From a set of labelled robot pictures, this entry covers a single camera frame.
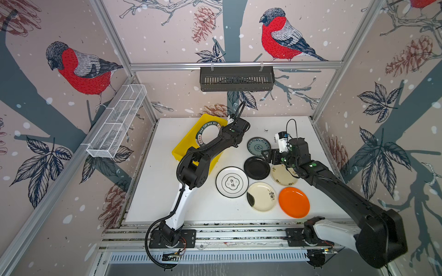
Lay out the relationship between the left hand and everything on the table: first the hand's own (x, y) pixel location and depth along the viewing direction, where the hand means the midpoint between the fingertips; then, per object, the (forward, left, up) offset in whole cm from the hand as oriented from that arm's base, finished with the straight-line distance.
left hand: (226, 128), depth 99 cm
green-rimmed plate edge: (+3, +12, -7) cm, 14 cm away
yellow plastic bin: (-3, +22, -8) cm, 24 cm away
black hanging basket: (+29, -9, +14) cm, 33 cm away
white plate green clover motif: (-28, -3, -12) cm, 30 cm away
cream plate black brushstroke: (-35, -18, -13) cm, 42 cm away
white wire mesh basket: (-11, +51, +18) cm, 56 cm away
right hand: (-18, -21, +5) cm, 28 cm away
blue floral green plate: (-3, -19, -12) cm, 23 cm away
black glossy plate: (-19, -18, -13) cm, 29 cm away
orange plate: (-39, -34, -10) cm, 53 cm away
